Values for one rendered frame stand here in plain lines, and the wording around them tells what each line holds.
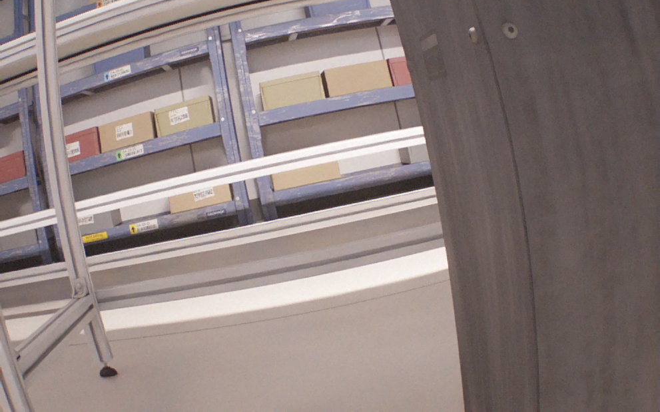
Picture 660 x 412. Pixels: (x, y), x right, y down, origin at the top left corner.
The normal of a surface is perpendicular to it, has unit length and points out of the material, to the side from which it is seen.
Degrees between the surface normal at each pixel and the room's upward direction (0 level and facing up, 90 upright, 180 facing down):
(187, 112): 90
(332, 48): 90
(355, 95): 90
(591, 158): 90
